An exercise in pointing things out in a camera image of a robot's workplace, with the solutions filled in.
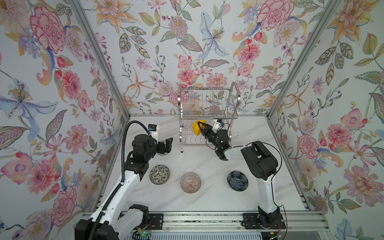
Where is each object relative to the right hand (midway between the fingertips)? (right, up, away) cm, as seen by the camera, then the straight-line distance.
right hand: (197, 122), depth 91 cm
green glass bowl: (-18, -16, -19) cm, 31 cm away
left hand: (-16, -9, -12) cm, 22 cm away
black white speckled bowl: (-22, -31, -1) cm, 39 cm away
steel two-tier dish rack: (+14, +11, +35) cm, 39 cm away
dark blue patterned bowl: (+24, -34, -5) cm, 42 cm away
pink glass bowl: (-4, -35, -5) cm, 35 cm away
